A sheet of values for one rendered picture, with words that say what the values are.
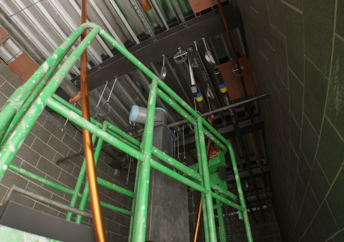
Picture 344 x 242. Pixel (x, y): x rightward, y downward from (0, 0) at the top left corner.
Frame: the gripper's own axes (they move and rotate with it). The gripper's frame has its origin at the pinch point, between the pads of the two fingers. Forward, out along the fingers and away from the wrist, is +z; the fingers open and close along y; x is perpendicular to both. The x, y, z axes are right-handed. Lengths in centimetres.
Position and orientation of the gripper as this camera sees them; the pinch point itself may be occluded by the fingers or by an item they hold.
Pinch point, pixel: (131, 125)
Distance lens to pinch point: 287.0
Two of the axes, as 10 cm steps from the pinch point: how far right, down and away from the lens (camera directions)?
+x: -4.3, -6.4, -6.3
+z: 0.0, -7.0, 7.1
